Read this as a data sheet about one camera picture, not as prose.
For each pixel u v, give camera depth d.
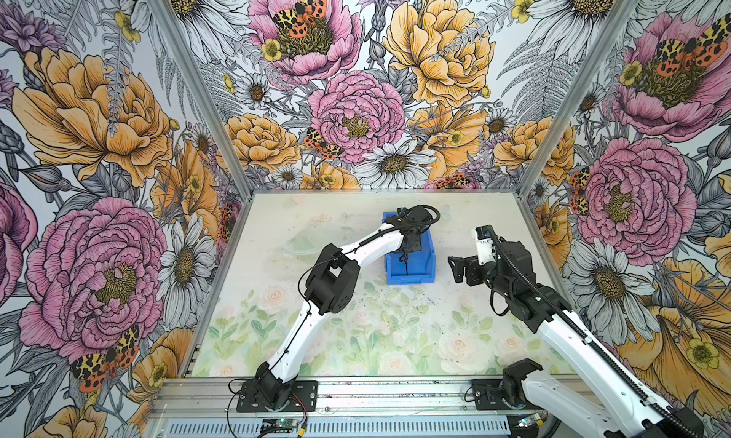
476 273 0.69
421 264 1.03
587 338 0.47
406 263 0.99
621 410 0.41
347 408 0.73
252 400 0.73
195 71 0.86
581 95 0.91
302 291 0.58
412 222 0.81
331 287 0.60
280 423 0.71
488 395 0.74
